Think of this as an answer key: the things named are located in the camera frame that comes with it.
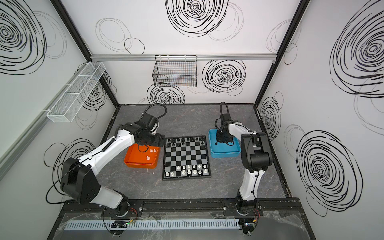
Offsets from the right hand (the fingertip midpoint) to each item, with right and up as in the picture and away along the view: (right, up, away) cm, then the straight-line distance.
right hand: (219, 139), depth 98 cm
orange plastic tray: (-49, -10, -8) cm, 50 cm away
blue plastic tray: (+1, -6, -5) cm, 8 cm away
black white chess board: (-22, -10, -8) cm, 25 cm away
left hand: (-36, +1, -14) cm, 39 cm away
